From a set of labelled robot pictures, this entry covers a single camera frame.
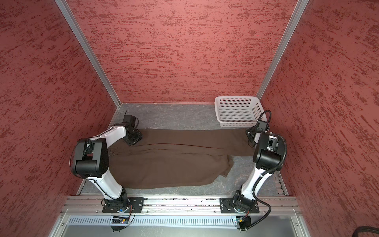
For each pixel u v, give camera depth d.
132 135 0.81
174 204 0.76
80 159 0.49
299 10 0.72
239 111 1.17
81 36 0.81
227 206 0.74
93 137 0.53
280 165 0.47
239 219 0.72
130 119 0.80
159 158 0.91
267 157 0.53
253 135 0.76
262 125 0.81
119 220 0.72
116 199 0.62
